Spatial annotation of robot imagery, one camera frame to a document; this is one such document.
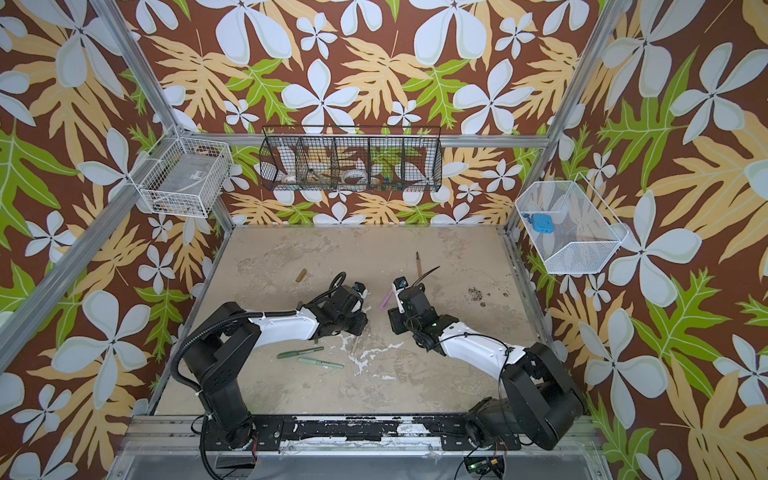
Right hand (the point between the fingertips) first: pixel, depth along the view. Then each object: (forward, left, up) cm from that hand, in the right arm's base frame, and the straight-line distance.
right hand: (394, 309), depth 88 cm
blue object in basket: (+19, -44, +17) cm, 51 cm away
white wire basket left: (+30, +62, +27) cm, 74 cm away
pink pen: (+8, +2, -7) cm, 10 cm away
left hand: (+1, +9, -6) cm, 11 cm away
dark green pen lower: (-10, +30, -7) cm, 33 cm away
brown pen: (+23, -10, -7) cm, 26 cm away
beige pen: (-8, +12, -7) cm, 16 cm away
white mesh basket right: (+16, -50, +18) cm, 56 cm away
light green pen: (-13, +21, -7) cm, 26 cm away
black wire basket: (+44, +13, +24) cm, 51 cm away
